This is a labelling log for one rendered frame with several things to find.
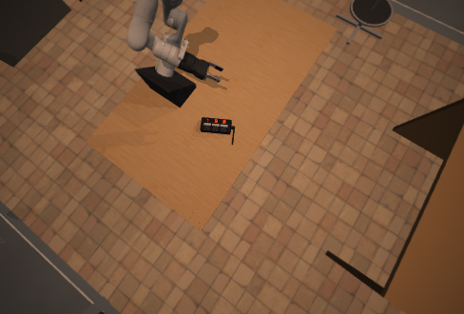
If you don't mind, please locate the black power strip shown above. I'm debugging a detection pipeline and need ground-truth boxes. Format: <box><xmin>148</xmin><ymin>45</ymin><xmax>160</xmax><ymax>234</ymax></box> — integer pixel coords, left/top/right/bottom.
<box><xmin>200</xmin><ymin>117</ymin><xmax>235</xmax><ymax>134</ymax></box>

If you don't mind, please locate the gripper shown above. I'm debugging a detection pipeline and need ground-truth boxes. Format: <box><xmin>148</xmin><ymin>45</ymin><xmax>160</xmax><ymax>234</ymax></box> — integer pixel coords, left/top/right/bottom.
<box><xmin>166</xmin><ymin>39</ymin><xmax>223</xmax><ymax>83</ymax></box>

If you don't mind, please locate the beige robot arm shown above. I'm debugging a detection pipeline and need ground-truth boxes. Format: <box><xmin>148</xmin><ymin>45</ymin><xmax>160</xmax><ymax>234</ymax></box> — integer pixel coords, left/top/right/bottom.
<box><xmin>126</xmin><ymin>0</ymin><xmax>187</xmax><ymax>77</ymax></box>

